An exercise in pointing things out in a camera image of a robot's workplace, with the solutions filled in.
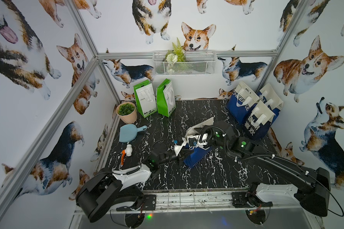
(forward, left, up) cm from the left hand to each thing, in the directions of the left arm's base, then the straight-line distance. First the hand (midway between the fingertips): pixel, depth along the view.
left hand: (194, 150), depth 75 cm
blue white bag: (-1, -1, -3) cm, 3 cm away
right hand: (+7, -1, +11) cm, 13 cm away
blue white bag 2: (+37, -37, -1) cm, 52 cm away
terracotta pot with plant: (+34, +45, -9) cm, 57 cm away
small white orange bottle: (+7, +40, -15) cm, 43 cm away
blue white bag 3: (+36, -52, +4) cm, 64 cm away
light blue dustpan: (+23, +44, -19) cm, 54 cm away
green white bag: (+36, +17, +3) cm, 40 cm away
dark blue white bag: (+15, -39, +4) cm, 42 cm away
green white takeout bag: (+38, +30, +1) cm, 49 cm away
